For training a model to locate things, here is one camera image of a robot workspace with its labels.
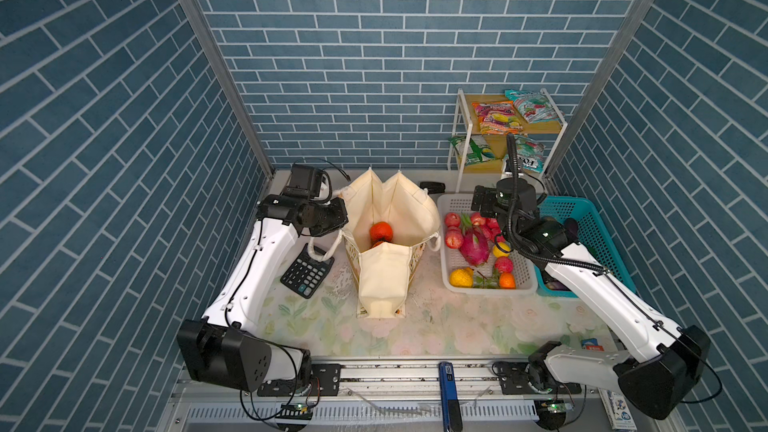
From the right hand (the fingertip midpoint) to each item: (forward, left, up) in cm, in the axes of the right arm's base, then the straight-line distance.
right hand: (490, 184), depth 76 cm
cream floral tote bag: (-21, +26, -13) cm, 36 cm away
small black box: (+25, +13, -29) cm, 40 cm away
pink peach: (-8, -9, -25) cm, 28 cm away
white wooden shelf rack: (+23, -20, 0) cm, 30 cm away
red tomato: (-1, +29, -23) cm, 37 cm away
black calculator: (-14, +52, -28) cm, 61 cm away
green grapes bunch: (-14, -3, -28) cm, 31 cm away
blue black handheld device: (-45, +8, -28) cm, 54 cm away
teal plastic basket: (+4, -39, -26) cm, 47 cm away
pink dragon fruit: (-5, 0, -22) cm, 23 cm away
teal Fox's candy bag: (+28, -19, -12) cm, 36 cm away
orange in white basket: (-13, -9, -26) cm, 31 cm away
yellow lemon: (-14, +4, -24) cm, 28 cm away
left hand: (-8, +36, -6) cm, 37 cm away
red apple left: (-3, +7, -21) cm, 22 cm away
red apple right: (+7, +6, -25) cm, 27 cm away
